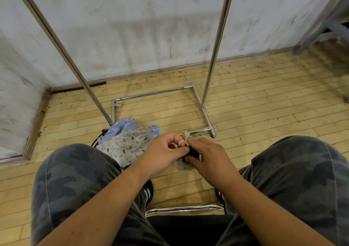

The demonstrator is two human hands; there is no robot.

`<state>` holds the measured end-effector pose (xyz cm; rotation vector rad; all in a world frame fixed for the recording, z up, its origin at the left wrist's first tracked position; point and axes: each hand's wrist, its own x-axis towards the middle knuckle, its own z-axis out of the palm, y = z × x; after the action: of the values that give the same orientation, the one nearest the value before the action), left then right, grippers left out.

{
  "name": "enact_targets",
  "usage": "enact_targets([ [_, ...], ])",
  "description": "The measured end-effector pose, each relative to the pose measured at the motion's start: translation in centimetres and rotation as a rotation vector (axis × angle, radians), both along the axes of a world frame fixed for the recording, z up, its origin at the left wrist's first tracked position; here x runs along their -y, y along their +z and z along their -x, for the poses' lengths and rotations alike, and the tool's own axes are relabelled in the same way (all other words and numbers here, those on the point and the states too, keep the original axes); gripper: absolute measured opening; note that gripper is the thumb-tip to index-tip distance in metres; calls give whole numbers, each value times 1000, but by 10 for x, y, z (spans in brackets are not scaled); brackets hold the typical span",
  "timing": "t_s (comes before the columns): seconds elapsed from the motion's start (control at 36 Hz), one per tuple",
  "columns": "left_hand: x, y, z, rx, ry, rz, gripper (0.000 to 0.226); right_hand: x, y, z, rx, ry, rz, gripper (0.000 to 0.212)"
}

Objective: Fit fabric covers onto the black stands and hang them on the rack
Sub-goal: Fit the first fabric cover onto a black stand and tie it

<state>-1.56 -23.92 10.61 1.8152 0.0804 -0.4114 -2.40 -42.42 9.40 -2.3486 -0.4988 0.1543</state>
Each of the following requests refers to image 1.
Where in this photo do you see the person's left forearm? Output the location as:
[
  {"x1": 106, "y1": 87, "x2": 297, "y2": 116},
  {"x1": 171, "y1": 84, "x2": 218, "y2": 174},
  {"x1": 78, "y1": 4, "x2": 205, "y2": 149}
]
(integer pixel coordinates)
[{"x1": 35, "y1": 161, "x2": 156, "y2": 246}]

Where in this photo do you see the person's right forearm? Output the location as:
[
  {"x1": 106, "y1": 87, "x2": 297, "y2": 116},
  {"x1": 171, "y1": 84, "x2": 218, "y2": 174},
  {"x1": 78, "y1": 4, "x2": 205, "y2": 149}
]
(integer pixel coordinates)
[{"x1": 218, "y1": 173, "x2": 336, "y2": 246}]

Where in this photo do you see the person's right hand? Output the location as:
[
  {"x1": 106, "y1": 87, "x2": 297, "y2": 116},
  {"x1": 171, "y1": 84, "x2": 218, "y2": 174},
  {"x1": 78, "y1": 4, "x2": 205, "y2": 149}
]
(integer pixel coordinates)
[{"x1": 184, "y1": 136, "x2": 243, "y2": 193}]

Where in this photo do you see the black baseboard strip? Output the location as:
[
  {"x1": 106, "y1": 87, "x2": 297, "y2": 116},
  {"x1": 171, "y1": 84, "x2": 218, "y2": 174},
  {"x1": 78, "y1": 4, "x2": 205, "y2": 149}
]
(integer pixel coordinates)
[{"x1": 51, "y1": 81, "x2": 107, "y2": 94}]

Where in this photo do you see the chrome chair frame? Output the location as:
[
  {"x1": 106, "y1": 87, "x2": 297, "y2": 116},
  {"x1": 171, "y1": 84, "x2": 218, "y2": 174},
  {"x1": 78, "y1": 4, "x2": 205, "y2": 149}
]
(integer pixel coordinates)
[{"x1": 144, "y1": 204, "x2": 226, "y2": 218}]

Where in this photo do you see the black striped right shoe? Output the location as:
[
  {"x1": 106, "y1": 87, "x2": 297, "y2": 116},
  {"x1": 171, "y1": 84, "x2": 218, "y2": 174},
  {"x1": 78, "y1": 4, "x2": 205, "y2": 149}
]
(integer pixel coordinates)
[{"x1": 214, "y1": 188, "x2": 227, "y2": 208}]

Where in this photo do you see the person's left hand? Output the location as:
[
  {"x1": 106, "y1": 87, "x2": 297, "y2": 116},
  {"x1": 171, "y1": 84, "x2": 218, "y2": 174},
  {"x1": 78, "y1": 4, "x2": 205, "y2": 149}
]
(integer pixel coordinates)
[{"x1": 137, "y1": 132, "x2": 191, "y2": 179}]

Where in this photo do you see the grey metal furniture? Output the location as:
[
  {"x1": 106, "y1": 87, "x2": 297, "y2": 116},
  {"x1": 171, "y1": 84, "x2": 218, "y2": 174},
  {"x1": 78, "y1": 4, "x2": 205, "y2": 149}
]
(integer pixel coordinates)
[{"x1": 293, "y1": 0, "x2": 349, "y2": 56}]

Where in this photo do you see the black striped shoe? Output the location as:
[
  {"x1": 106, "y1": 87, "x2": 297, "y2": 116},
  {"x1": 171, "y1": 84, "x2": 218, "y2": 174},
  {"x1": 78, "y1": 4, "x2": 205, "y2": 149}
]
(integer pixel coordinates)
[
  {"x1": 143, "y1": 179, "x2": 154, "y2": 205},
  {"x1": 214, "y1": 188, "x2": 227, "y2": 208}
]

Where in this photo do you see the black striped left shoe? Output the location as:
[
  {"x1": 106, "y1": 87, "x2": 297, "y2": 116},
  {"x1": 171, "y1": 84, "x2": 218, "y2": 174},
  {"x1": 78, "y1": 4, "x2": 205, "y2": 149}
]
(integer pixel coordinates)
[{"x1": 143, "y1": 179, "x2": 154, "y2": 205}]

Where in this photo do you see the chrome clothes rack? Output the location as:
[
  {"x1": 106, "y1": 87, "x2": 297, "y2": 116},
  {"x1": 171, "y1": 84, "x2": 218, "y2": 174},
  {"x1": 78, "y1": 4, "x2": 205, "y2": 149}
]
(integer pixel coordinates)
[{"x1": 9, "y1": 0, "x2": 237, "y2": 139}]

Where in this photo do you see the black chair seat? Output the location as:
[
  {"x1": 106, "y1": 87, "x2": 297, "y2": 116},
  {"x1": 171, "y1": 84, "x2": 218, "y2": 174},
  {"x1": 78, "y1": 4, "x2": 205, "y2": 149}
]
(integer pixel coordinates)
[{"x1": 146, "y1": 214, "x2": 232, "y2": 246}]

